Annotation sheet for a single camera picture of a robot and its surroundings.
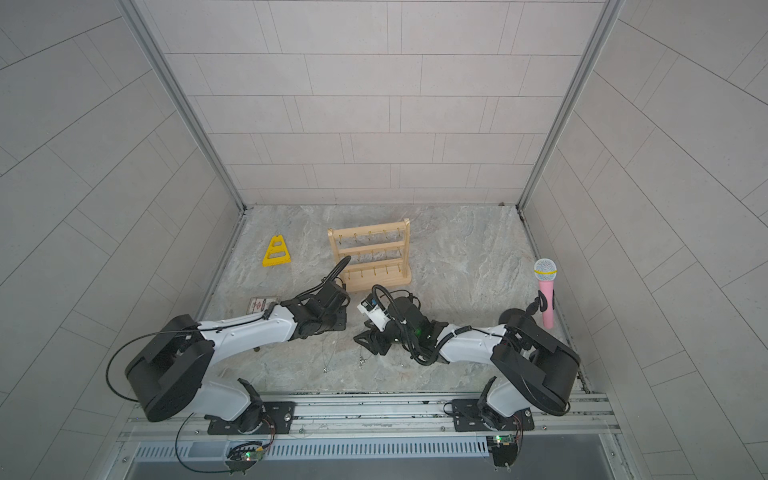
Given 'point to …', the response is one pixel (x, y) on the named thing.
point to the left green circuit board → (244, 456)
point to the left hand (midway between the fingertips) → (348, 316)
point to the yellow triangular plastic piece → (277, 252)
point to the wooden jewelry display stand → (379, 254)
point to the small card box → (259, 304)
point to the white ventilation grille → (405, 448)
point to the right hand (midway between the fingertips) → (363, 335)
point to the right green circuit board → (504, 449)
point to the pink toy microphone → (545, 271)
